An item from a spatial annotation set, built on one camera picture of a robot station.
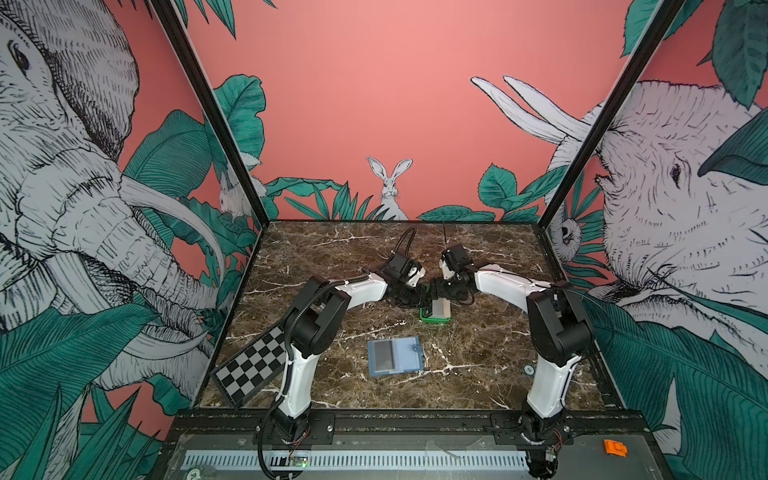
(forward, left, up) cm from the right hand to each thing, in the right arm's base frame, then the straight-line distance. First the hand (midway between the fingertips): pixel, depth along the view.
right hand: (436, 288), depth 96 cm
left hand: (-5, +2, +1) cm, 5 cm away
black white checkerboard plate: (-25, +52, 0) cm, 58 cm away
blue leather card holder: (-21, +14, -4) cm, 25 cm away
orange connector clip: (-43, -39, -3) cm, 58 cm away
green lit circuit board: (-46, +36, -4) cm, 59 cm away
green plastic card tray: (-9, +3, -3) cm, 10 cm away
